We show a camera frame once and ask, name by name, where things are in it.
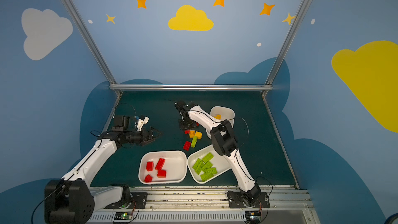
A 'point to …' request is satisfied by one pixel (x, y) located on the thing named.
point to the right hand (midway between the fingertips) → (185, 127)
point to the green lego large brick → (208, 157)
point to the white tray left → (175, 165)
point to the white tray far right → (222, 113)
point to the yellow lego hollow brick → (192, 134)
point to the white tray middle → (206, 164)
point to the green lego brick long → (196, 165)
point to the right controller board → (253, 216)
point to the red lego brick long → (159, 164)
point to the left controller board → (123, 215)
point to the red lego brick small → (150, 166)
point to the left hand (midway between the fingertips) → (158, 135)
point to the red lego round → (148, 178)
